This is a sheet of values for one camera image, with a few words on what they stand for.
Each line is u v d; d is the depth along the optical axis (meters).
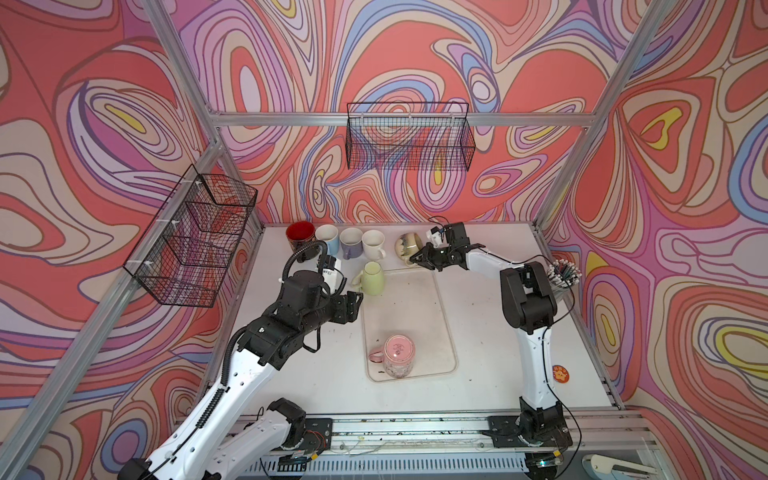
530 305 0.60
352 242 1.06
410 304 0.98
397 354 0.75
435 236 0.99
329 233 1.07
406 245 1.01
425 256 0.93
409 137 0.96
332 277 0.63
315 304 0.54
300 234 1.03
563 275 0.86
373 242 1.05
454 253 0.82
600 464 0.66
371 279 0.94
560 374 0.82
